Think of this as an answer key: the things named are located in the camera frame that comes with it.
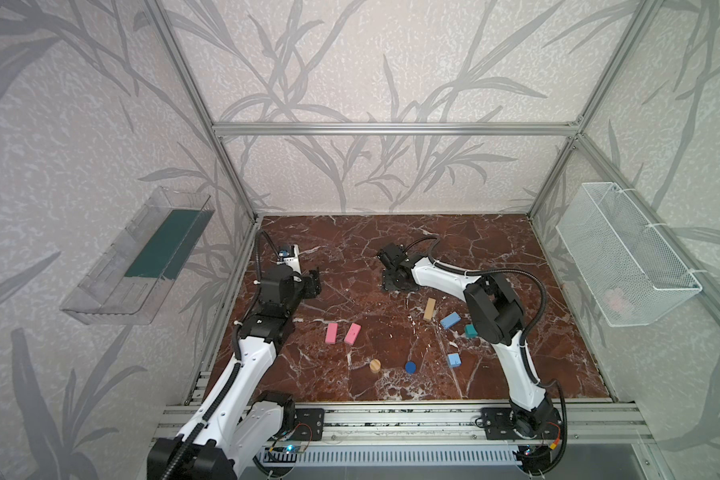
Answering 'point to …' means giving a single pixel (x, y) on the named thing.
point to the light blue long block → (450, 320)
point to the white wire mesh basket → (631, 274)
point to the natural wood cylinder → (375, 365)
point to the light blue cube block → (453, 359)
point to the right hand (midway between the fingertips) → (394, 275)
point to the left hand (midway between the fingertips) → (311, 259)
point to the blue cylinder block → (411, 367)
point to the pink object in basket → (615, 298)
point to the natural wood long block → (429, 309)
